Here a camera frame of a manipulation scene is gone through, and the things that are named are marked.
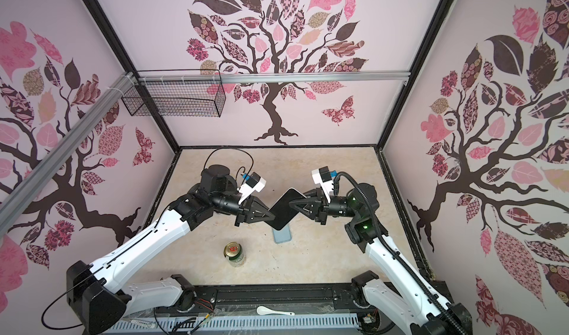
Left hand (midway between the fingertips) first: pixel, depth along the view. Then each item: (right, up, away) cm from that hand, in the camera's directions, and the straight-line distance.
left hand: (271, 220), depth 63 cm
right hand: (+6, +5, -3) cm, 9 cm away
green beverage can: (-14, -14, +12) cm, 23 cm away
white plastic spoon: (-2, -32, +9) cm, 33 cm away
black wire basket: (-45, +48, +32) cm, 73 cm away
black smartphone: (+4, +3, -3) cm, 5 cm away
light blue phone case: (+3, -13, +27) cm, 30 cm away
